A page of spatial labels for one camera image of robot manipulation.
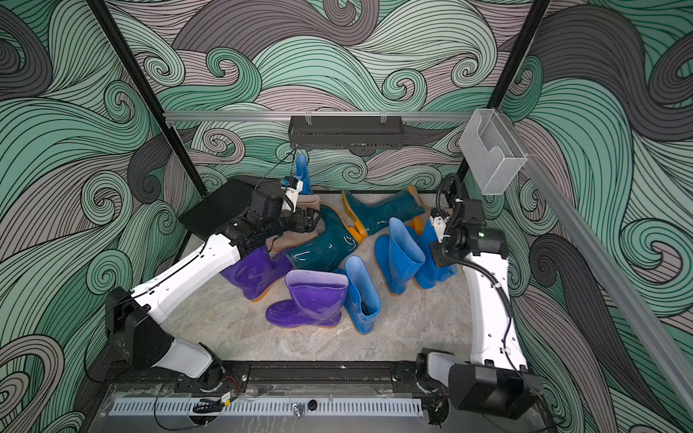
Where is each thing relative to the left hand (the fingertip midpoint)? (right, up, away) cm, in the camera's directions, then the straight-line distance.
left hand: (312, 208), depth 77 cm
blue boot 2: (+24, -13, -7) cm, 29 cm away
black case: (-41, +3, +41) cm, 58 cm away
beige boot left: (-9, -11, +18) cm, 23 cm away
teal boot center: (+6, -12, +20) cm, 25 cm away
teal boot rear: (+19, -3, +28) cm, 34 cm away
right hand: (+37, -12, -4) cm, 39 cm away
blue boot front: (+14, -22, -15) cm, 30 cm away
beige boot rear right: (+47, +4, +41) cm, 62 cm away
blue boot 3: (+34, -19, -1) cm, 39 cm away
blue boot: (-5, +13, +16) cm, 21 cm away
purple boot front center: (+2, -24, -10) cm, 26 cm away
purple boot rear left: (-18, -20, +6) cm, 28 cm away
